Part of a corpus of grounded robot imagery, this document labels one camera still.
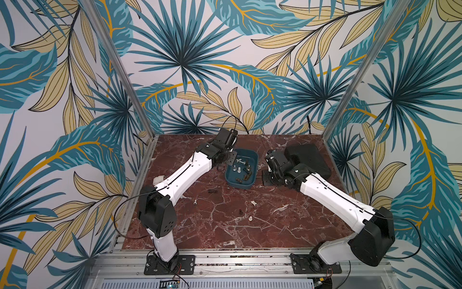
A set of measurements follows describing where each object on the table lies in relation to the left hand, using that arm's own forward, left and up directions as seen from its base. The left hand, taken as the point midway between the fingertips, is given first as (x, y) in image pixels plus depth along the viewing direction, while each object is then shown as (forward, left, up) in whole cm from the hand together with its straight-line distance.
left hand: (228, 156), depth 84 cm
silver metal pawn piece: (+12, -5, -19) cm, 23 cm away
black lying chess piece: (-8, +8, -20) cm, 23 cm away
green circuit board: (-48, +22, -23) cm, 57 cm away
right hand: (-8, -17, -4) cm, 19 cm away
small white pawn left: (-15, +16, -20) cm, 29 cm away
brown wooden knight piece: (-2, -6, -19) cm, 20 cm away
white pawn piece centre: (-14, -13, -20) cm, 28 cm away
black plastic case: (+17, -49, -18) cm, 55 cm away
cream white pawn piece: (+5, -4, -17) cm, 18 cm away
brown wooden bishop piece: (+1, -10, -19) cm, 21 cm away
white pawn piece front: (-22, -11, -20) cm, 32 cm away
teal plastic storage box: (+3, -8, -19) cm, 21 cm away
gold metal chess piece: (+6, -11, -19) cm, 23 cm away
